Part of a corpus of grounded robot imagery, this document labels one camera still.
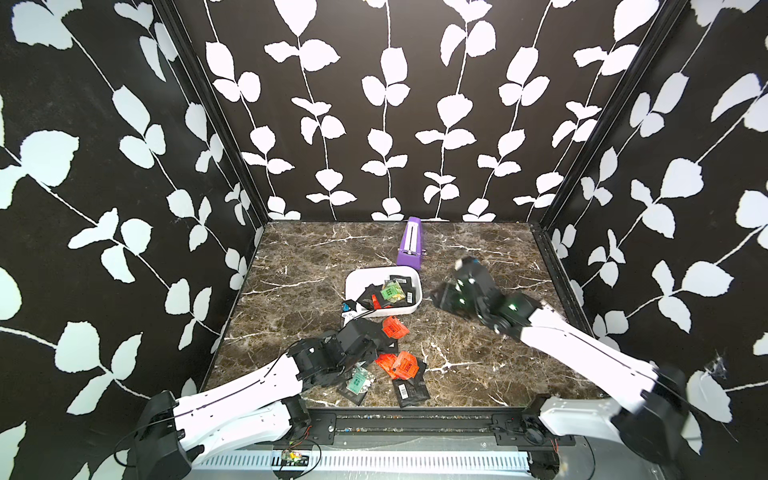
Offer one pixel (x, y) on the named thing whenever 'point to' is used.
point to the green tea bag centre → (393, 292)
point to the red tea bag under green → (387, 361)
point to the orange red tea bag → (405, 367)
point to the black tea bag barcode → (409, 292)
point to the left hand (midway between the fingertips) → (379, 336)
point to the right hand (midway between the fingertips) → (431, 291)
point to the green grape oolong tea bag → (359, 380)
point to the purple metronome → (411, 247)
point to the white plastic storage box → (357, 278)
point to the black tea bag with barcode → (371, 298)
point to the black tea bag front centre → (411, 391)
